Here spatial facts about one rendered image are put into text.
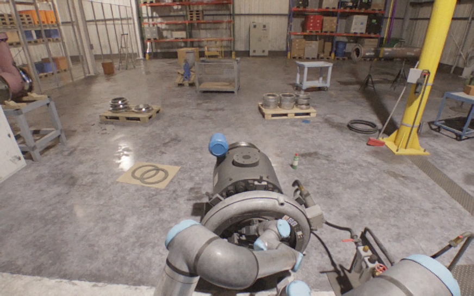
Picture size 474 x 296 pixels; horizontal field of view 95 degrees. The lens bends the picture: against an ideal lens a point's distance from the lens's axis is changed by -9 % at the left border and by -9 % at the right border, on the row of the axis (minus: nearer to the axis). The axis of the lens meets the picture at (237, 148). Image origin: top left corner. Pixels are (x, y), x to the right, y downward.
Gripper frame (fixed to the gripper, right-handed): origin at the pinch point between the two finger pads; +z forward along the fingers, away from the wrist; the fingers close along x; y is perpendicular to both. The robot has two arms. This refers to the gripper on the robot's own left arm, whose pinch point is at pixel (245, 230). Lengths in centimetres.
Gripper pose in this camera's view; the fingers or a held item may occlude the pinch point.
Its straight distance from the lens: 155.2
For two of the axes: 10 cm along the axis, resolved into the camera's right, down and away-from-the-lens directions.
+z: -5.8, 2.9, 7.6
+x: -8.1, -1.4, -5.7
